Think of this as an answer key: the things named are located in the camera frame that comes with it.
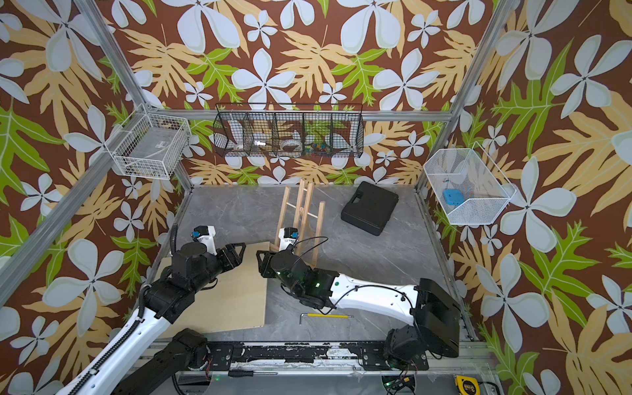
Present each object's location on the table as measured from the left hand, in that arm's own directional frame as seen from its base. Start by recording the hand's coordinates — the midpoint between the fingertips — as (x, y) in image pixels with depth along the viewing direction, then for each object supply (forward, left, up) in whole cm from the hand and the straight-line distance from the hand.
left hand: (240, 245), depth 75 cm
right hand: (-4, -6, +1) cm, 7 cm away
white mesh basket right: (+20, -75, +6) cm, 78 cm away
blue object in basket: (+16, -70, +5) cm, 72 cm away
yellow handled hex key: (-15, -27, -20) cm, 37 cm away
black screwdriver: (-32, -1, -20) cm, 38 cm away
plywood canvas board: (-12, +3, -18) cm, 21 cm away
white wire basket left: (+32, +36, +13) cm, 50 cm away
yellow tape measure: (-34, -66, -18) cm, 77 cm away
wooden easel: (+11, -20, +9) cm, 24 cm away
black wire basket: (+47, -13, +10) cm, 49 cm away
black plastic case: (+29, -48, -17) cm, 59 cm away
